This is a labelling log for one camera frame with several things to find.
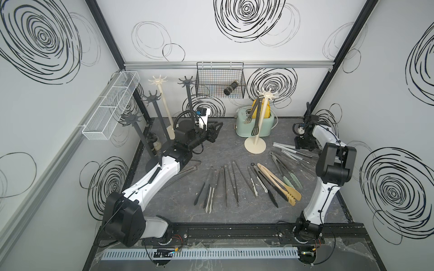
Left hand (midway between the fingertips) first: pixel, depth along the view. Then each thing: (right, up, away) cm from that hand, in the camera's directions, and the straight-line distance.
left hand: (219, 122), depth 73 cm
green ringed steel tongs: (+35, -29, +15) cm, 48 cm away
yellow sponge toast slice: (+28, +8, +25) cm, 39 cm away
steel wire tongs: (-17, -25, +20) cm, 37 cm away
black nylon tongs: (+26, -32, +15) cm, 44 cm away
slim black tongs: (+8, -29, +18) cm, 35 cm away
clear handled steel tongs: (+49, -23, +22) cm, 58 cm away
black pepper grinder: (+4, +18, +15) cm, 24 cm away
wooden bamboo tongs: (+36, -36, +10) cm, 51 cm away
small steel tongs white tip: (+19, -24, +22) cm, 38 cm away
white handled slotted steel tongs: (+43, -16, +28) cm, 54 cm away
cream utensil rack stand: (+22, -13, +32) cm, 40 cm away
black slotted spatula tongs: (+19, -2, +13) cm, 23 cm away
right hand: (+50, -12, +24) cm, 57 cm away
